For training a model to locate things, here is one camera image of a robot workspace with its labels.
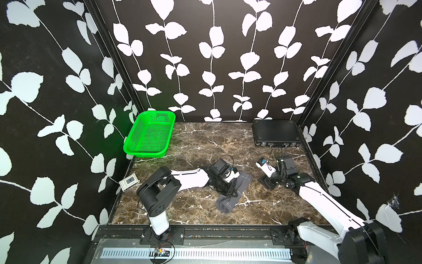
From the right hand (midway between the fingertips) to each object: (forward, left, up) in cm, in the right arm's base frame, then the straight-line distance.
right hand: (262, 172), depth 85 cm
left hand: (-10, +13, -4) cm, 17 cm away
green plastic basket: (+33, +72, -9) cm, 80 cm away
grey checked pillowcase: (-16, +19, -3) cm, 25 cm away
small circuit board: (-34, +48, -9) cm, 60 cm away
